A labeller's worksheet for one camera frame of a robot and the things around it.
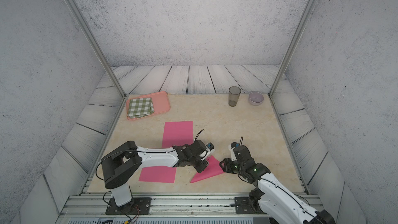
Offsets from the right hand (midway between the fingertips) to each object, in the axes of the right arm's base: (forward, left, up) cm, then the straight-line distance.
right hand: (223, 164), depth 81 cm
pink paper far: (+24, +28, -8) cm, 37 cm away
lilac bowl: (+50, -27, -2) cm, 57 cm away
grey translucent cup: (+45, -10, +8) cm, 47 cm away
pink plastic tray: (+49, +44, -3) cm, 65 cm away
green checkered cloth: (+41, +56, -2) cm, 70 cm away
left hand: (0, +7, -3) cm, 8 cm away
